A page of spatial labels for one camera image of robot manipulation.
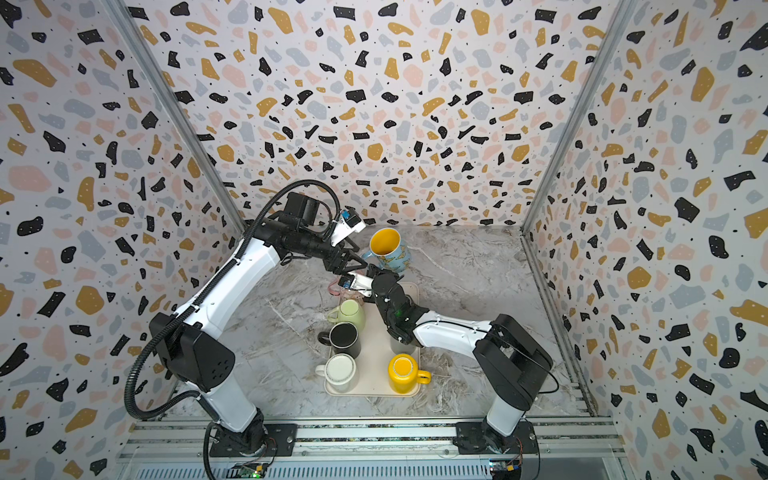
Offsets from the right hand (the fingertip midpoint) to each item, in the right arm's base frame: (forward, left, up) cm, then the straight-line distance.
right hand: (371, 258), depth 82 cm
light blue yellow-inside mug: (+4, -4, +1) cm, 6 cm away
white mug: (-26, +7, -15) cm, 31 cm away
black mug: (-17, +7, -14) cm, 23 cm away
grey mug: (-16, -8, -21) cm, 28 cm away
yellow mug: (-27, -10, -15) cm, 32 cm away
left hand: (-2, +2, +6) cm, 7 cm away
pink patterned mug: (-1, +10, -17) cm, 20 cm away
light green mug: (-9, +7, -14) cm, 18 cm away
